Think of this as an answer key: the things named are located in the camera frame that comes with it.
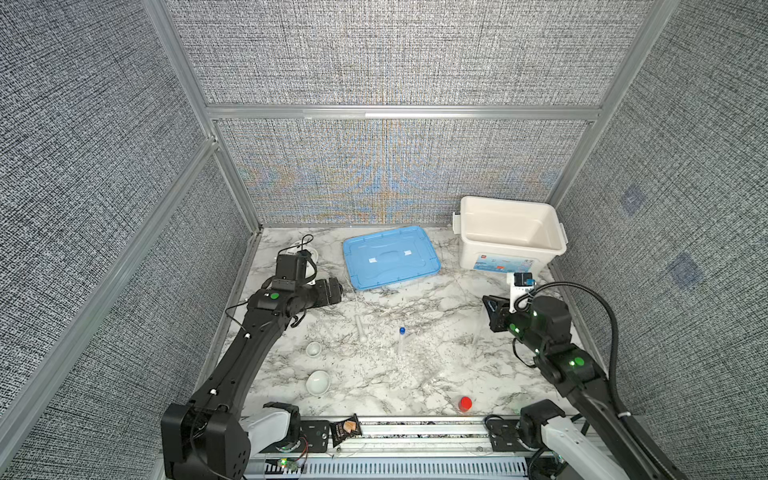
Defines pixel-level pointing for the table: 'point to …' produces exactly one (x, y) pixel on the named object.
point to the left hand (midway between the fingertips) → (328, 290)
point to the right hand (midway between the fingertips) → (489, 295)
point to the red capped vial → (465, 403)
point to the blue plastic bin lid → (390, 257)
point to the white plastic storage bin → (507, 235)
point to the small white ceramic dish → (313, 349)
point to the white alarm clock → (309, 265)
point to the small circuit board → (343, 429)
